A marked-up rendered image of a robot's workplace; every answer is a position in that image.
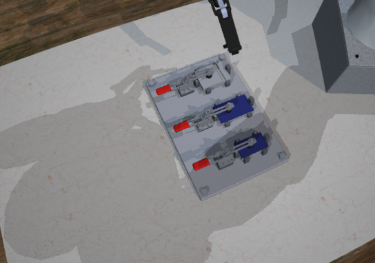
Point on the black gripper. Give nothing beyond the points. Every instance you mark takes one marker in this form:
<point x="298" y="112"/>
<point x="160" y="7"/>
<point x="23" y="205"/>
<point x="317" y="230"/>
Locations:
<point x="228" y="27"/>

